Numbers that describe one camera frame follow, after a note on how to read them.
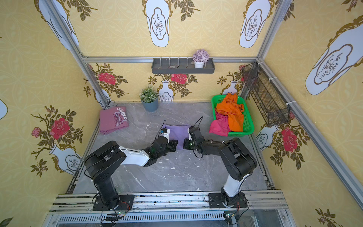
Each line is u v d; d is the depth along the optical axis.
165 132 0.83
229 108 1.06
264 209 0.77
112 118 1.08
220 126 0.94
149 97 1.06
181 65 0.92
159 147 0.72
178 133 0.96
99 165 0.47
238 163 0.47
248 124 0.98
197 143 0.75
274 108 0.87
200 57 0.82
